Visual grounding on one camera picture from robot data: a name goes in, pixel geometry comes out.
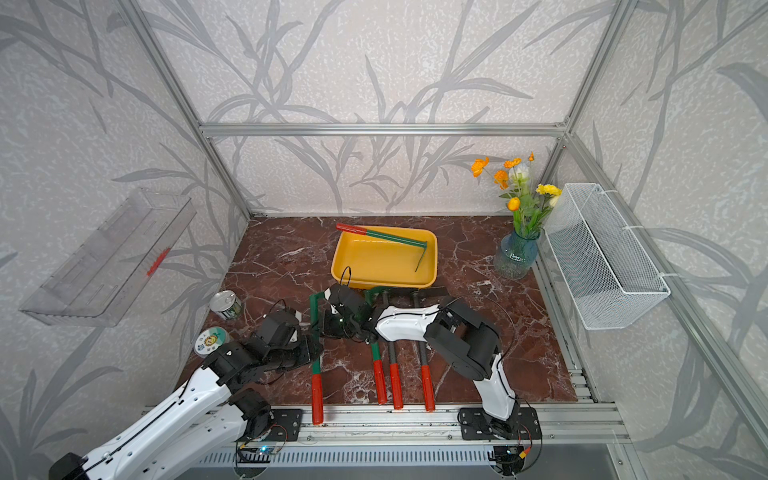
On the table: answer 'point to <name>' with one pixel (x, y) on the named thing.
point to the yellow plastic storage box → (368, 262)
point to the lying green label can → (210, 339)
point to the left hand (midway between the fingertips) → (322, 352)
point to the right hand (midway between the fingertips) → (308, 329)
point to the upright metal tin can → (226, 305)
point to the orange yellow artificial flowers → (527, 201)
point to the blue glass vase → (515, 256)
